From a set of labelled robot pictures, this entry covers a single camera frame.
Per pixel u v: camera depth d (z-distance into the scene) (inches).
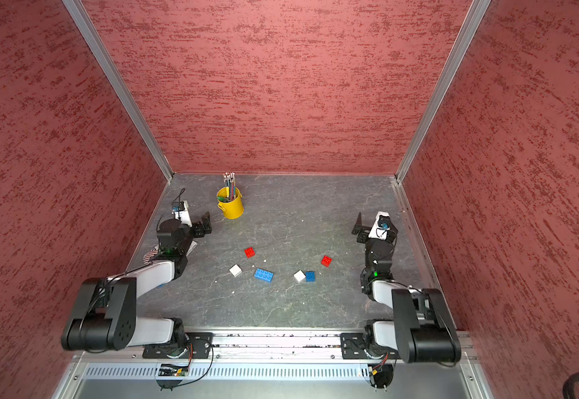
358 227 30.5
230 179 38.2
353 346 29.1
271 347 29.8
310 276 34.4
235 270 35.3
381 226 27.9
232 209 39.8
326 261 36.0
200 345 29.3
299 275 34.4
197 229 32.0
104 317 16.8
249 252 37.0
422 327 17.0
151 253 36.2
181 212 30.4
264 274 34.4
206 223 33.0
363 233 30.4
